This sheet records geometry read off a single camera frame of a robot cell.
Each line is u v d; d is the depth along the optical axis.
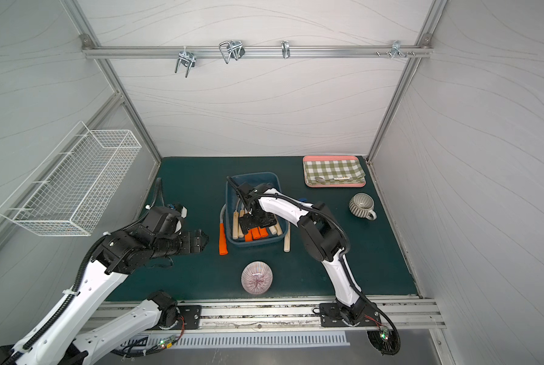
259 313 0.76
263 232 0.91
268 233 0.91
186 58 0.78
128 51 0.78
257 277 0.81
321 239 0.54
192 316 0.73
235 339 0.70
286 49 0.78
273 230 0.90
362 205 1.00
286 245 0.88
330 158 1.18
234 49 0.77
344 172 1.15
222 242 0.89
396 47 0.77
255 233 0.91
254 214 0.80
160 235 0.51
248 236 0.90
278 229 0.92
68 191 0.68
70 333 0.40
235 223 0.94
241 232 0.88
